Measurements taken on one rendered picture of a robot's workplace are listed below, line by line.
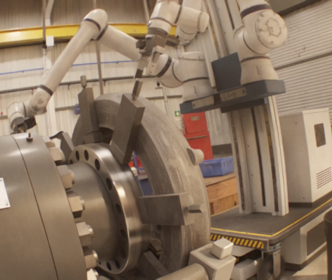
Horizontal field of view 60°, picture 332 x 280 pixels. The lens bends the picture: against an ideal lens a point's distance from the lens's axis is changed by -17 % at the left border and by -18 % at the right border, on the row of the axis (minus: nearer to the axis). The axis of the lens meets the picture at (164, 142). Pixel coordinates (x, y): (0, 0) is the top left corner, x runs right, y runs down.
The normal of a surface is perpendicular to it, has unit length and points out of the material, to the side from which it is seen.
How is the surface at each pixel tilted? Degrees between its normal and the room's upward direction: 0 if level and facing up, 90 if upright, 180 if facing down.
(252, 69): 68
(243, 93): 90
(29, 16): 90
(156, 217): 90
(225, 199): 90
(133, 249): 116
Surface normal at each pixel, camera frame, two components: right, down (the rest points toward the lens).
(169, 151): -0.03, -0.37
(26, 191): 0.46, -0.54
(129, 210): 0.58, -0.20
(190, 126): 0.02, 0.00
